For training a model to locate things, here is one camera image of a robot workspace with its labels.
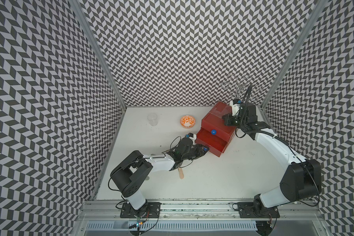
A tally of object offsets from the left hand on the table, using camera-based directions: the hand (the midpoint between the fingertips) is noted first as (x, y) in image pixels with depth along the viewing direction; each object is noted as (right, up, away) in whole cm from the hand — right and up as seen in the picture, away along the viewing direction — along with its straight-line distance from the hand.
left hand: (208, 151), depth 83 cm
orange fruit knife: (-16, -14, +3) cm, 21 cm away
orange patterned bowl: (-11, +17, +23) cm, 30 cm away
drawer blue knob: (-2, +2, -1) cm, 3 cm away
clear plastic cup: (-38, +19, +28) cm, 51 cm away
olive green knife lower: (-35, -15, -1) cm, 38 cm away
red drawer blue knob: (+3, +11, -2) cm, 12 cm away
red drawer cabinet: (+3, +18, +1) cm, 18 cm away
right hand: (+9, +18, +2) cm, 21 cm away
